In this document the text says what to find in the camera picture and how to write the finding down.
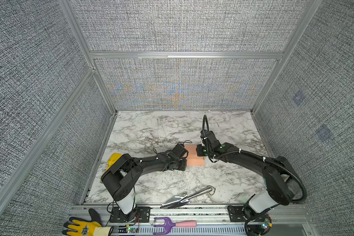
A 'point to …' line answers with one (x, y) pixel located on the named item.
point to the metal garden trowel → (182, 198)
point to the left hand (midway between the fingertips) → (186, 164)
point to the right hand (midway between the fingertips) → (196, 145)
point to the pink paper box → (192, 159)
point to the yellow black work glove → (77, 226)
